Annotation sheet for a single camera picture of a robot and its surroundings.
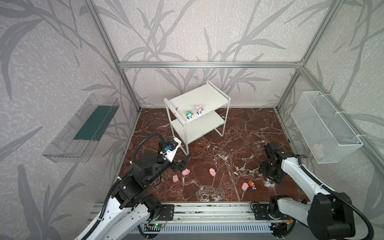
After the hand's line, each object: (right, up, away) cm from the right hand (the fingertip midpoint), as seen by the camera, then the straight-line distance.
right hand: (264, 170), depth 84 cm
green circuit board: (-57, -22, -14) cm, 63 cm away
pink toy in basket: (+22, +14, -11) cm, 28 cm away
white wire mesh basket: (+18, +21, -21) cm, 35 cm away
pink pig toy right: (-13, -8, -4) cm, 15 cm away
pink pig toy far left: (-51, -5, -1) cm, 51 cm away
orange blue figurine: (-8, -7, -4) cm, 12 cm away
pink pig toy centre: (-30, -2, +1) cm, 30 cm away
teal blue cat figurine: (-42, +31, -16) cm, 55 cm away
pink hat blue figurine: (-37, +33, -14) cm, 52 cm away
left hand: (-43, +19, -20) cm, 51 cm away
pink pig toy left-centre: (-45, -2, +1) cm, 45 cm away
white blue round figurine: (0, -6, -4) cm, 7 cm away
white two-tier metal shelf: (-40, +32, -12) cm, 52 cm away
